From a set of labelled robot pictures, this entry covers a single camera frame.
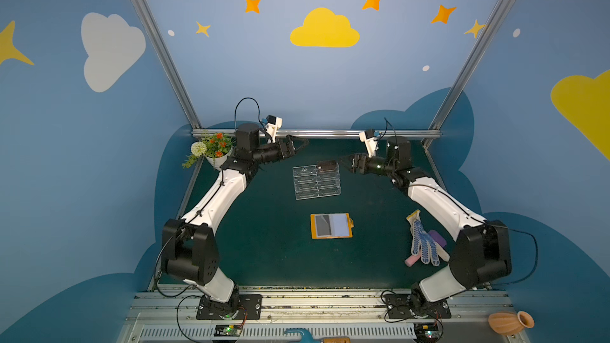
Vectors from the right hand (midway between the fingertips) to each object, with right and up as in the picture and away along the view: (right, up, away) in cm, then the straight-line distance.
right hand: (346, 157), depth 81 cm
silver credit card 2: (-5, -3, +20) cm, 21 cm away
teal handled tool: (-14, -54, -13) cm, 57 cm away
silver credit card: (-7, -27, +12) cm, 30 cm away
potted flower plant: (-53, +5, +17) cm, 55 cm away
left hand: (-15, +3, -5) cm, 16 cm away
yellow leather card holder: (-4, -27, +12) cm, 30 cm away
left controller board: (-38, -53, -11) cm, 66 cm away
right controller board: (+23, -54, -10) cm, 60 cm away
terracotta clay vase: (+41, -45, -18) cm, 64 cm away
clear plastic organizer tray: (-7, -10, +22) cm, 25 cm away
